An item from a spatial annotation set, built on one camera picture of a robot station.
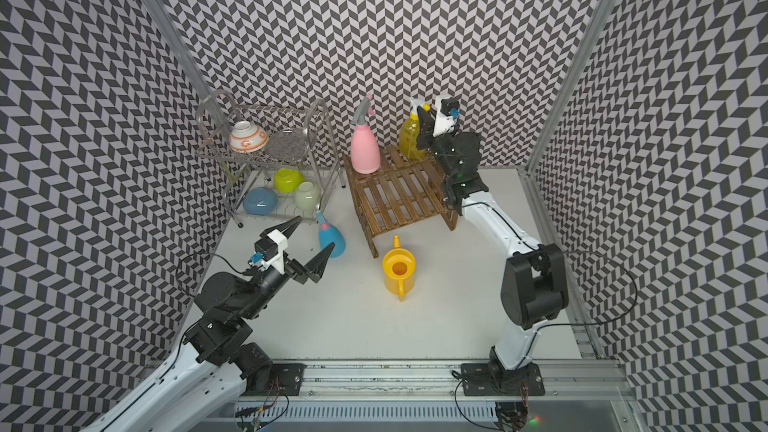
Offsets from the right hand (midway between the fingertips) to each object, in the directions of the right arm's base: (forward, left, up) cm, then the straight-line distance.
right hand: (423, 109), depth 74 cm
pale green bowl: (-1, +37, -32) cm, 49 cm away
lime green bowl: (+6, +45, -32) cm, 56 cm away
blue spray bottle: (-17, +27, -31) cm, 45 cm away
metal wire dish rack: (-1, +44, -16) cm, 47 cm away
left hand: (-30, +24, -10) cm, 40 cm away
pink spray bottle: (-6, +15, -9) cm, 18 cm away
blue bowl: (-4, +52, -31) cm, 61 cm away
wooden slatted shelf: (-4, +5, -29) cm, 29 cm away
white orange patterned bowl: (+2, +49, -10) cm, 50 cm away
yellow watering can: (-28, +7, -32) cm, 43 cm away
